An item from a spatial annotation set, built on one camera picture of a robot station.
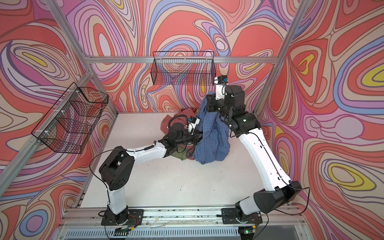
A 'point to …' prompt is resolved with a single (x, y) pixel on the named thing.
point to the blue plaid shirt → (212, 142)
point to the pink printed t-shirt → (167, 121)
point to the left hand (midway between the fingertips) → (208, 133)
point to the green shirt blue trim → (181, 152)
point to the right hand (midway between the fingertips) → (209, 99)
